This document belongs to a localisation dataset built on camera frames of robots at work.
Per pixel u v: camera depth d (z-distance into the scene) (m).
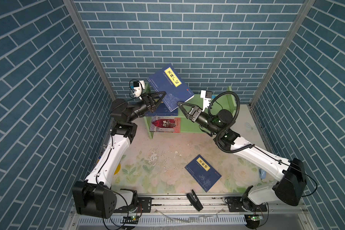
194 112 0.55
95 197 0.38
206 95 0.58
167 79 0.62
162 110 0.61
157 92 0.61
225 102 0.86
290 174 0.42
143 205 0.74
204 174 0.85
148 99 0.56
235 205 0.74
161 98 0.60
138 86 0.60
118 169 0.86
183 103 0.58
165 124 0.92
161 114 0.77
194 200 0.75
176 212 0.73
